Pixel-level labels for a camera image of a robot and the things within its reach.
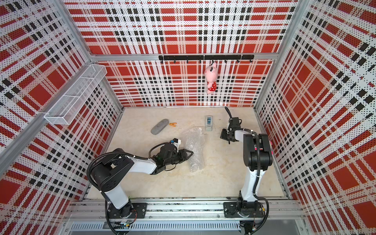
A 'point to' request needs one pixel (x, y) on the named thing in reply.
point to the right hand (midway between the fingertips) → (225, 135)
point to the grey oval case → (158, 127)
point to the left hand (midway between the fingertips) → (194, 154)
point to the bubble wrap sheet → (194, 142)
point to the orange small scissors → (173, 124)
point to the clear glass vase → (195, 143)
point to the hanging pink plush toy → (211, 75)
